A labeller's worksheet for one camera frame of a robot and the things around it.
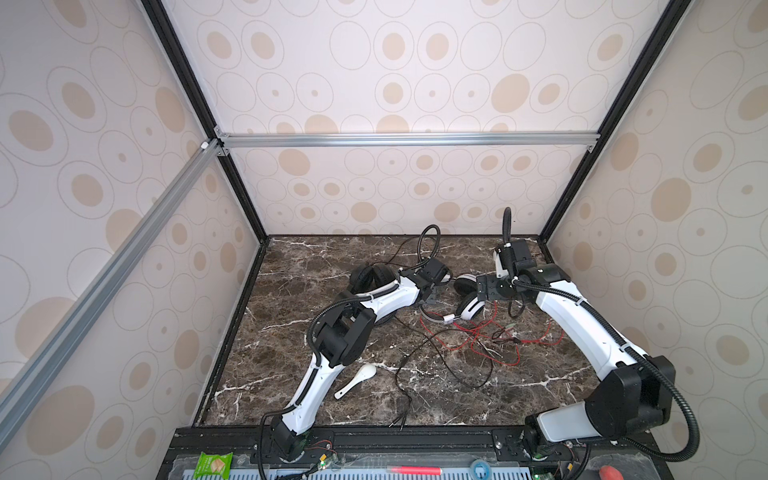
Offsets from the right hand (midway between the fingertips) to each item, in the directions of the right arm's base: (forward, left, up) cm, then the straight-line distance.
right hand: (496, 286), depth 85 cm
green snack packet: (-41, +72, -13) cm, 84 cm away
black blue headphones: (+13, +38, -12) cm, 42 cm away
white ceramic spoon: (-18, +38, -16) cm, 45 cm away
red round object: (-42, -19, -14) cm, 49 cm away
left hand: (+8, +17, -11) cm, 22 cm away
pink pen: (-42, +25, -16) cm, 51 cm away
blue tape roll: (-42, +10, -16) cm, 46 cm away
